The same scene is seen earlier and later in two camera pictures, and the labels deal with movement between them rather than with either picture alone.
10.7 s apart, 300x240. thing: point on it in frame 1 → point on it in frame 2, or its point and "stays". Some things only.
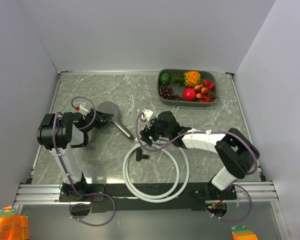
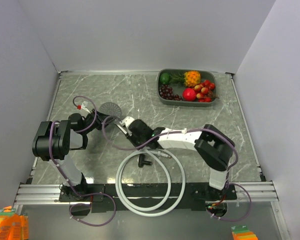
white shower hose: [182, 167] → [141, 211]
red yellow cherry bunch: [203, 92] stays
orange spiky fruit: [192, 78] stays
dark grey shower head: [111, 108] stays
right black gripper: [145, 134] → [131, 137]
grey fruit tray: [205, 74] stays
